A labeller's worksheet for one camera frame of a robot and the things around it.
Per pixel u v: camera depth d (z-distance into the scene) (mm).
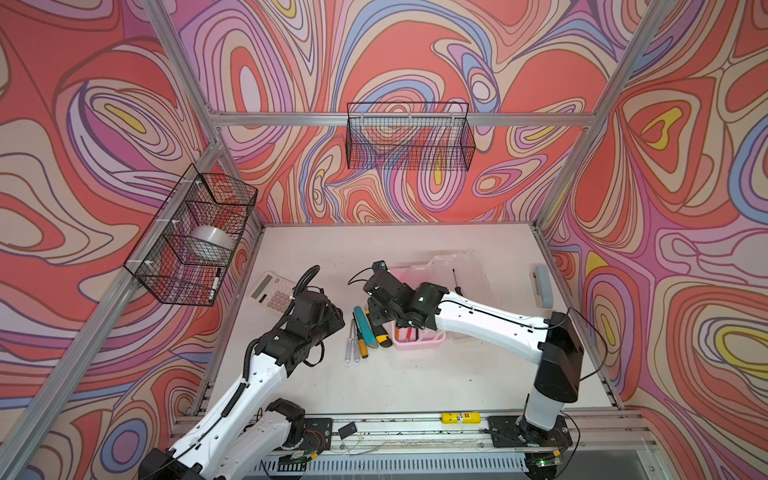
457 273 904
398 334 908
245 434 555
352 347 876
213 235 734
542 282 969
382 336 886
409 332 905
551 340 492
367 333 908
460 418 747
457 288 860
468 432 750
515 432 733
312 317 589
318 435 729
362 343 881
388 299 576
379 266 701
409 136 960
